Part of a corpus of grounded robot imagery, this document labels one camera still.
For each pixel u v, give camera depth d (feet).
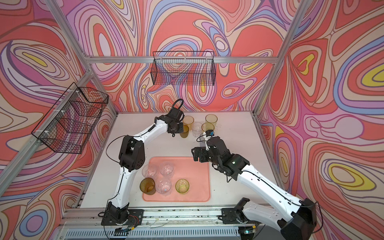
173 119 2.55
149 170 2.74
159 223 2.41
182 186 2.70
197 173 2.89
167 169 2.92
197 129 3.42
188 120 3.41
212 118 3.25
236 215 2.13
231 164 1.70
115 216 2.10
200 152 2.10
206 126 3.28
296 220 1.24
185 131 3.08
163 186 2.70
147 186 2.64
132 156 2.04
